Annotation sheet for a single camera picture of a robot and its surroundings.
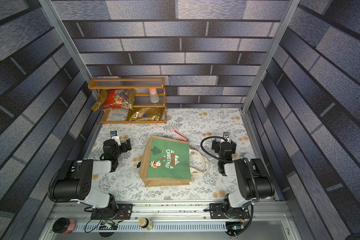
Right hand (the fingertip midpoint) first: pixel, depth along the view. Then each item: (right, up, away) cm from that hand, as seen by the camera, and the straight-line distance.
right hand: (223, 139), depth 93 cm
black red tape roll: (-81, -36, -28) cm, 92 cm away
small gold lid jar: (-42, -32, -32) cm, 62 cm away
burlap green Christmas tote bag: (-35, -11, -13) cm, 39 cm away
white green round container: (+14, -9, -3) cm, 18 cm away
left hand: (-66, 0, +1) cm, 66 cm away
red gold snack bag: (-72, +27, +4) cm, 77 cm away
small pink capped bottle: (-47, +29, +10) cm, 56 cm away
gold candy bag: (-46, +17, +16) cm, 52 cm away
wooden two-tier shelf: (-56, +38, +13) cm, 69 cm away
